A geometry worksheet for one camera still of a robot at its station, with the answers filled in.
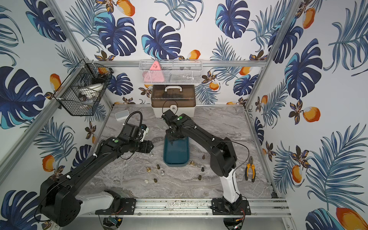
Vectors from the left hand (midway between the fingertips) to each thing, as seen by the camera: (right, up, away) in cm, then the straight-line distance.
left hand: (148, 143), depth 81 cm
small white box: (-29, +17, +32) cm, 47 cm away
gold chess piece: (-1, -17, +5) cm, 17 cm away
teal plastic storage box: (+16, -9, +11) cm, 21 cm away
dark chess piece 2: (+4, -22, +1) cm, 22 cm away
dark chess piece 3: (+33, -11, +11) cm, 36 cm away
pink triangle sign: (+2, +42, +9) cm, 43 cm away
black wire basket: (-40, +30, +2) cm, 50 cm away
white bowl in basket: (-30, +30, -1) cm, 43 cm away
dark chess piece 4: (+29, -20, +1) cm, 35 cm away
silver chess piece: (-1, -9, +11) cm, 15 cm away
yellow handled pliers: (+62, -13, +9) cm, 64 cm away
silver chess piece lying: (-1, -22, +1) cm, 22 cm away
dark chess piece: (+4, -15, +6) cm, 17 cm away
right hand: (+14, +3, +6) cm, 15 cm away
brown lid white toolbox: (+17, +28, +19) cm, 38 cm away
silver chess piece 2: (+7, -18, +4) cm, 20 cm away
